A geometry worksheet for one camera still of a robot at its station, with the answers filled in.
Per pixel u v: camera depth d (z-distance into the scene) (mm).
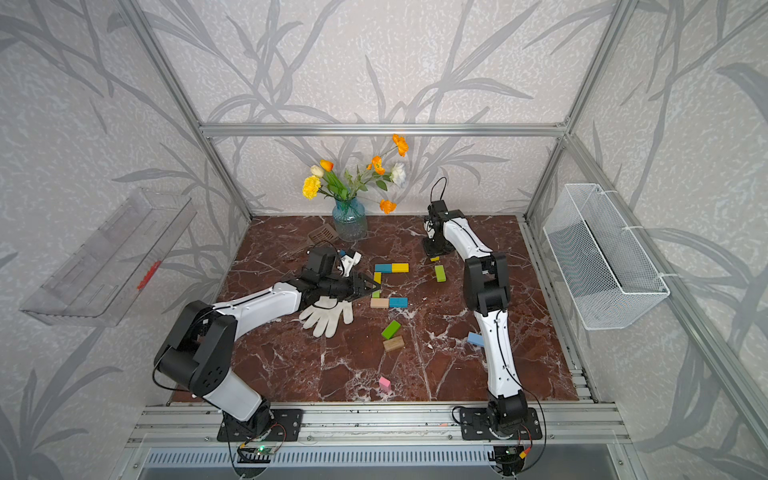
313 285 707
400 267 1054
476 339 884
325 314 935
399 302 945
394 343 865
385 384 757
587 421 767
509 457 770
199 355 450
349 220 1050
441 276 1019
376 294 968
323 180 976
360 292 786
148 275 651
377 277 1016
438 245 937
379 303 958
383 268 1050
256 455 721
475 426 732
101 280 658
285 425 727
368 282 811
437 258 1036
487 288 642
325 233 1153
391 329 896
